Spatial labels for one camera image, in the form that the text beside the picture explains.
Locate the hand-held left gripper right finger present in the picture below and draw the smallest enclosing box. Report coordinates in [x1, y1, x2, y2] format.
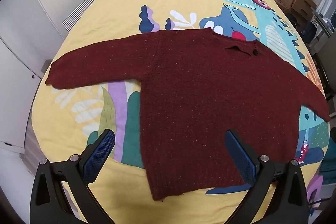
[225, 130, 309, 224]

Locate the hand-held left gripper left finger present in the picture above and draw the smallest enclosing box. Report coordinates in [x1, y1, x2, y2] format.
[30, 129, 116, 224]

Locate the dark red knit sweater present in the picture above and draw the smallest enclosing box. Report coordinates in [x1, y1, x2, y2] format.
[45, 28, 331, 201]

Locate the dark bag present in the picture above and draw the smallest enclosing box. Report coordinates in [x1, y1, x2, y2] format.
[301, 21, 319, 44]

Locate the yellow dinosaur printed blanket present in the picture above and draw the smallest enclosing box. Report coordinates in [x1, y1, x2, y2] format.
[29, 0, 332, 224]

